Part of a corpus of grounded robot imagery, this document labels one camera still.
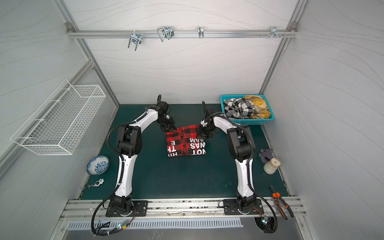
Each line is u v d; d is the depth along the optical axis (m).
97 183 0.80
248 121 1.02
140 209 0.73
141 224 0.70
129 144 0.62
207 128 0.86
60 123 0.69
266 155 0.84
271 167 0.80
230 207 0.73
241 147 0.56
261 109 1.03
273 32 0.76
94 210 0.66
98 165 0.88
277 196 0.76
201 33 0.78
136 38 0.80
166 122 0.90
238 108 1.08
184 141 0.93
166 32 0.76
